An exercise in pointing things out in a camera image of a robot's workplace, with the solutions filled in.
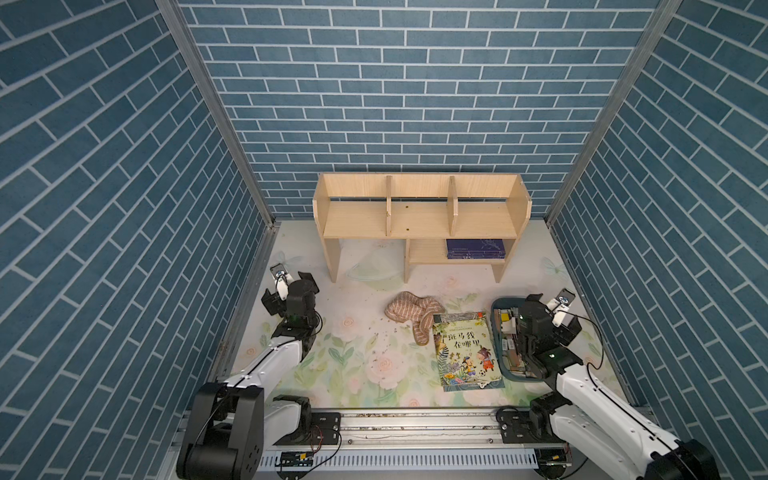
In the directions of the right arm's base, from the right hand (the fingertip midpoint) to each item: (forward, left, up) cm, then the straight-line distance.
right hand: (555, 306), depth 81 cm
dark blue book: (+18, +20, +1) cm, 27 cm away
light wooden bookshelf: (+25, +38, +10) cm, 46 cm away
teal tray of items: (-11, +10, -11) cm, 19 cm away
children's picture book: (-10, +22, -13) cm, 27 cm away
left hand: (+2, +73, +2) cm, 73 cm away
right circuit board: (-33, +3, -15) cm, 37 cm away
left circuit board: (-38, +65, -17) cm, 77 cm away
